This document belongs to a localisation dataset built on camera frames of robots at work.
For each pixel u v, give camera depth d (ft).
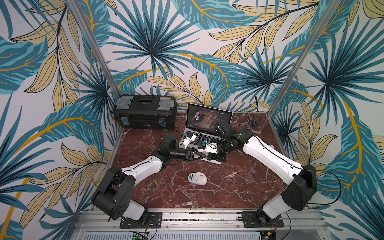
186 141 2.45
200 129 3.46
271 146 3.23
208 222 2.42
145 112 3.13
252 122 3.72
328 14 2.31
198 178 2.76
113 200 1.39
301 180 1.37
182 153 2.32
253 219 2.40
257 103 3.86
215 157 2.23
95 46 2.63
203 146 2.14
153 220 2.40
